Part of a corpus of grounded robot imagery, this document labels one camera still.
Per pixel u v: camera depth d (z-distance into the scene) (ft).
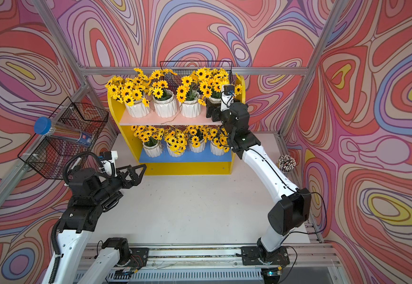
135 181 1.95
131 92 1.97
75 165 2.40
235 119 1.71
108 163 1.79
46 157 2.28
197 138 2.70
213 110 2.07
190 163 3.23
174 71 2.18
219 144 2.65
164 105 2.17
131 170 1.92
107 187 1.80
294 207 1.40
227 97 1.92
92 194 1.63
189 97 2.14
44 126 2.02
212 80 2.04
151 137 2.64
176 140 2.61
